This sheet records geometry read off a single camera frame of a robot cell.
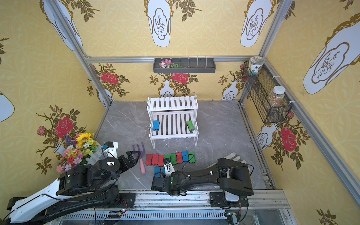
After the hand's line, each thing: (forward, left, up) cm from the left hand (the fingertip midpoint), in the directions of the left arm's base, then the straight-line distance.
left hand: (132, 155), depth 67 cm
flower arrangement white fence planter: (+8, +31, -9) cm, 33 cm away
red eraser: (+5, -4, -20) cm, 21 cm away
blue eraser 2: (+7, -26, -21) cm, 35 cm away
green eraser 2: (+8, -15, -21) cm, 27 cm away
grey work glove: (+6, -56, -20) cm, 60 cm away
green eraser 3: (+5, -19, -19) cm, 27 cm away
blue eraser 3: (0, -9, -23) cm, 24 cm away
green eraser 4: (+6, -30, -21) cm, 37 cm away
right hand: (-4, -17, -21) cm, 27 cm away
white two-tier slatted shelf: (+30, -19, -10) cm, 37 cm away
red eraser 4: (+8, -23, -21) cm, 32 cm away
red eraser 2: (+6, -7, -21) cm, 23 cm away
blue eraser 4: (-5, -14, -9) cm, 18 cm away
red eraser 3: (+5, -11, -21) cm, 24 cm away
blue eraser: (+24, -8, -9) cm, 27 cm away
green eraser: (+22, -30, -8) cm, 38 cm away
